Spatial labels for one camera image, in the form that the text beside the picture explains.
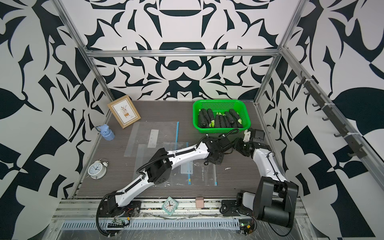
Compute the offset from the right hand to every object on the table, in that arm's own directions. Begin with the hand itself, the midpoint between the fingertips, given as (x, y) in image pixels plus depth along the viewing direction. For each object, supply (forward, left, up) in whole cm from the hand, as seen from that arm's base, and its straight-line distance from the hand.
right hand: (234, 142), depth 88 cm
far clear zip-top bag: (+12, +57, -8) cm, 58 cm away
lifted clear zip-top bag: (-15, +21, -8) cm, 27 cm away
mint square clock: (-31, +36, -6) cm, 48 cm away
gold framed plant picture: (+23, +70, +2) cm, 74 cm away
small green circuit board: (-37, +59, -6) cm, 70 cm away
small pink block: (-29, +21, -8) cm, 37 cm away
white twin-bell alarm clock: (-14, +76, -4) cm, 78 cm away
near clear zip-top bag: (-1, +54, -8) cm, 54 cm away
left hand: (-6, +10, -7) cm, 14 cm away
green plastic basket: (+24, +5, -6) cm, 25 cm away
